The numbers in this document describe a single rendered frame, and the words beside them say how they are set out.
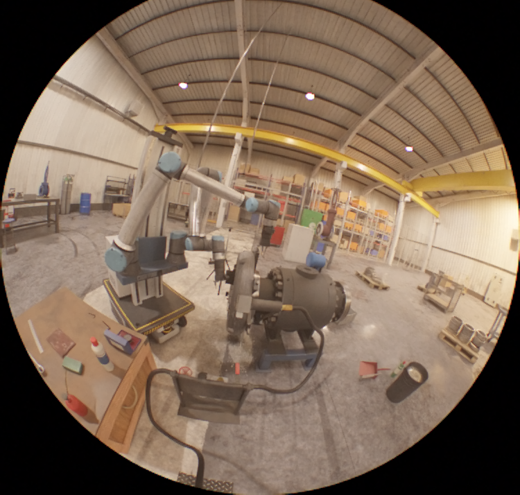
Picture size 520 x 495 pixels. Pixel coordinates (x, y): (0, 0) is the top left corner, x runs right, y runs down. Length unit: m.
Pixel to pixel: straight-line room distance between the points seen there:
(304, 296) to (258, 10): 7.92
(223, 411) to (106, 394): 0.78
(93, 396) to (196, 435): 0.66
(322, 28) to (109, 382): 8.22
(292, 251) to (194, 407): 4.71
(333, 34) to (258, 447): 8.64
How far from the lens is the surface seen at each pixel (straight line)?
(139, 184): 1.30
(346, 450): 1.60
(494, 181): 11.54
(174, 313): 1.54
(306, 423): 1.50
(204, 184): 1.01
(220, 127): 9.79
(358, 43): 7.67
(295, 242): 5.06
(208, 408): 1.37
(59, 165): 8.65
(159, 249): 1.46
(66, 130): 8.87
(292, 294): 1.24
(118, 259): 0.97
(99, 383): 1.03
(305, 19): 7.34
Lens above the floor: 1.32
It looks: 8 degrees down
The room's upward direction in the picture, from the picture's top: 13 degrees clockwise
